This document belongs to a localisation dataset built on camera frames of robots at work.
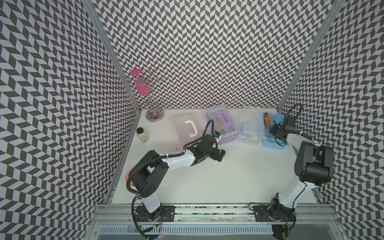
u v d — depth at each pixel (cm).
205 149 68
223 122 98
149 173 47
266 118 101
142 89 108
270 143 93
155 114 115
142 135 94
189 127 94
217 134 78
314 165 49
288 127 75
